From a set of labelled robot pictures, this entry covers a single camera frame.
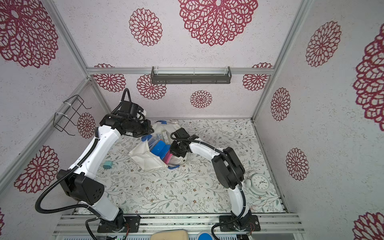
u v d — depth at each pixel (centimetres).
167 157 91
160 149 97
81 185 42
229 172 52
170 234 69
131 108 61
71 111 80
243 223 63
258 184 83
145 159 87
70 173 42
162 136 103
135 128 65
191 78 87
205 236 69
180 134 75
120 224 66
